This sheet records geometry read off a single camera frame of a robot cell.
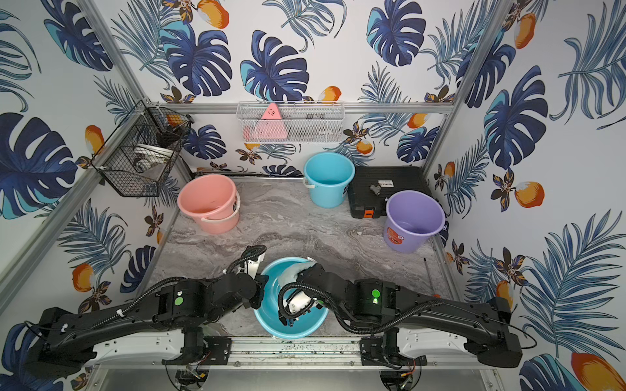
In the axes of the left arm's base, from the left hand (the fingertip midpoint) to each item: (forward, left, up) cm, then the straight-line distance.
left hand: (276, 282), depth 71 cm
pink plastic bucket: (+39, +36, -12) cm, 55 cm away
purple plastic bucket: (+29, -45, -4) cm, 54 cm away
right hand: (+3, -7, +9) cm, 12 cm away
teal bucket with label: (+53, -15, -5) cm, 55 cm away
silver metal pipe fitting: (+48, -35, -8) cm, 60 cm away
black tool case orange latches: (+41, -29, -10) cm, 51 cm away
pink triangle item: (+51, +9, +17) cm, 55 cm away
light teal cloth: (-1, -5, +8) cm, 10 cm away
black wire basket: (+33, +46, +19) cm, 60 cm away
